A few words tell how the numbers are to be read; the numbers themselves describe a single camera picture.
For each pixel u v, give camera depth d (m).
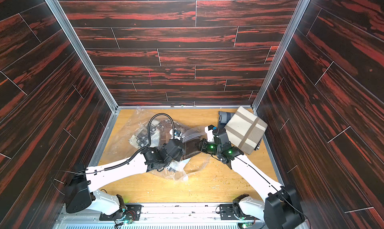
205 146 0.70
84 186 0.41
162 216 0.74
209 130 0.75
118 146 0.97
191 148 0.78
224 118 1.13
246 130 0.99
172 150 0.58
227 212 0.73
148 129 1.04
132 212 0.73
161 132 0.95
